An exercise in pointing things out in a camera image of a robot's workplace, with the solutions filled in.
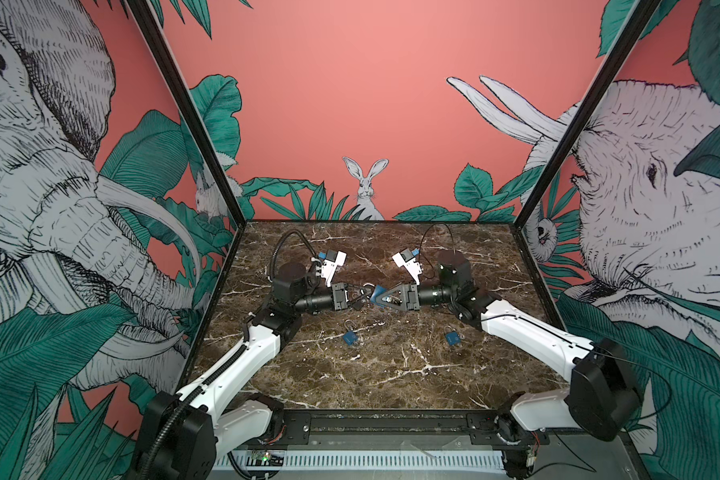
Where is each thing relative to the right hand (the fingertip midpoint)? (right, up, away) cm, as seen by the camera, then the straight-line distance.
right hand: (379, 301), depth 68 cm
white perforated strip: (-3, -39, +2) cm, 39 cm away
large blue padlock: (0, +2, +2) cm, 3 cm away
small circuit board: (-28, -38, +2) cm, 47 cm away
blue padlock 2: (+23, -15, +21) cm, 35 cm away
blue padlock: (-8, -15, +21) cm, 27 cm away
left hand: (-2, +2, 0) cm, 3 cm away
